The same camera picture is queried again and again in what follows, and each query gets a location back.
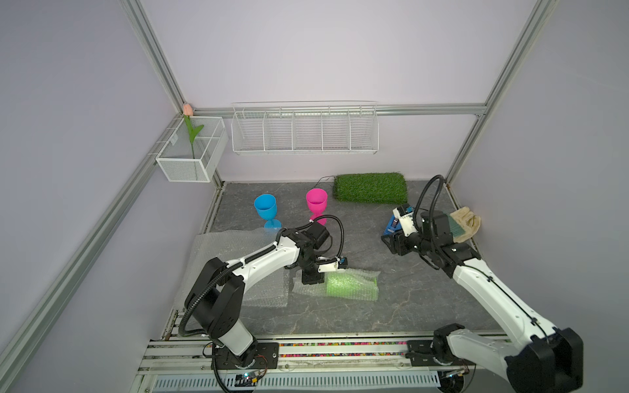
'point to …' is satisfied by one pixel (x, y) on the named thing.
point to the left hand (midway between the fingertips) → (318, 277)
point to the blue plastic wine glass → (266, 207)
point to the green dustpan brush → (456, 229)
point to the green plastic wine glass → (351, 285)
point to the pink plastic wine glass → (317, 200)
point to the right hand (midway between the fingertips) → (390, 232)
